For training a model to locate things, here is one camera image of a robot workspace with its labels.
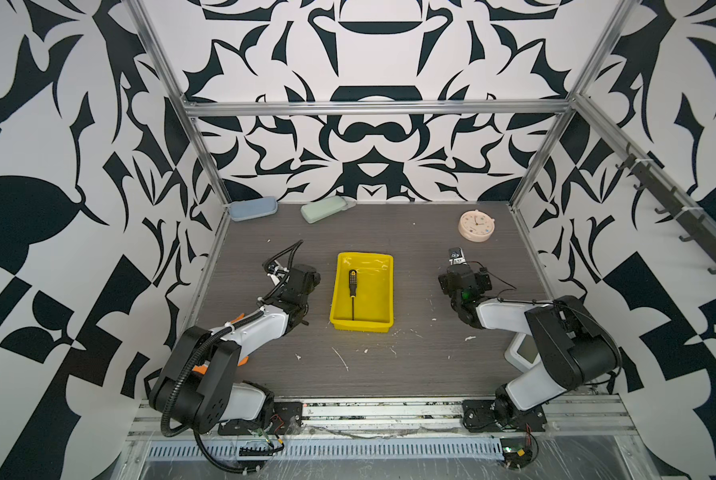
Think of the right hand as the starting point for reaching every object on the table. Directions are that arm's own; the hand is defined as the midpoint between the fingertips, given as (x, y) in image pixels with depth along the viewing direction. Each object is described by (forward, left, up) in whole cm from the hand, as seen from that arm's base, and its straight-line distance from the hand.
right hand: (470, 268), depth 94 cm
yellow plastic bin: (-7, +30, -7) cm, 31 cm away
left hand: (-3, +52, +3) cm, 53 cm away
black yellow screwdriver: (-1, +37, -5) cm, 37 cm away
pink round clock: (+22, -8, -5) cm, 24 cm away
